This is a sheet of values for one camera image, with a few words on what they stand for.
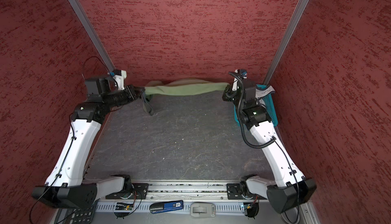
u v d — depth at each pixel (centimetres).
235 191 74
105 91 52
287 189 37
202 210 68
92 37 90
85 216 66
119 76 60
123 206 72
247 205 73
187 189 76
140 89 67
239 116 49
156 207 65
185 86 75
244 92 49
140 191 72
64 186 37
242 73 59
